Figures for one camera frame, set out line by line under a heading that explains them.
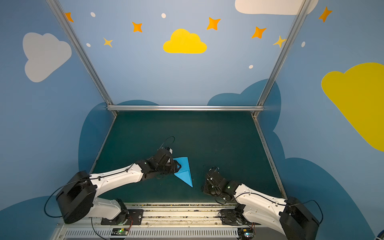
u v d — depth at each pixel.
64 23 0.73
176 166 0.80
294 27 0.76
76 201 0.42
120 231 0.72
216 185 0.64
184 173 0.87
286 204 0.45
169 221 0.74
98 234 0.70
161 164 0.67
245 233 0.71
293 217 0.42
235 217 0.66
